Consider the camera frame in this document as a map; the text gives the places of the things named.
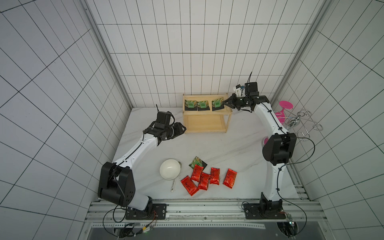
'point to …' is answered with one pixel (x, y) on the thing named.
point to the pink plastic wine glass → (281, 115)
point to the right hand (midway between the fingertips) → (217, 101)
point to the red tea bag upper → (196, 172)
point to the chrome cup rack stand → (303, 120)
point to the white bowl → (170, 169)
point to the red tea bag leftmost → (189, 185)
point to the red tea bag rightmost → (230, 178)
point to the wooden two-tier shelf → (206, 121)
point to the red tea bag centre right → (214, 178)
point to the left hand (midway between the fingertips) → (182, 132)
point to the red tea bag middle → (204, 181)
